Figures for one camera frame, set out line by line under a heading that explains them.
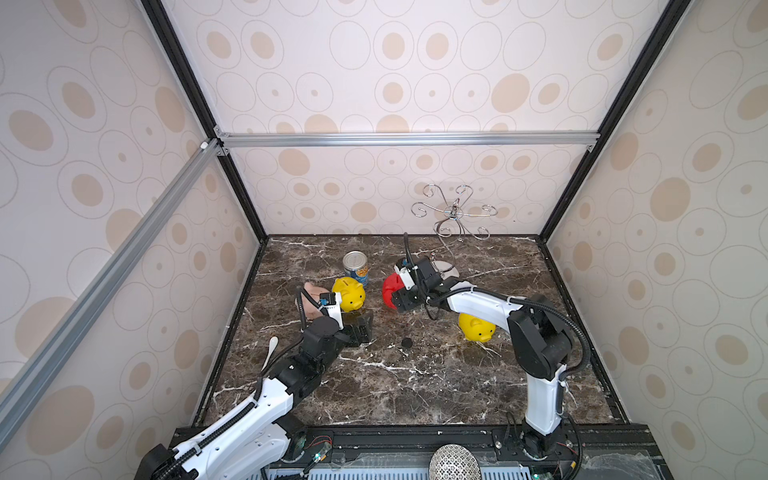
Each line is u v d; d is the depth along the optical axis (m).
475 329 0.86
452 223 0.85
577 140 0.92
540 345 0.51
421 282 0.73
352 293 0.93
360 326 0.71
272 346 0.89
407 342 0.92
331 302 0.68
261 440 0.58
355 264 0.98
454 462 0.71
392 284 0.92
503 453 0.73
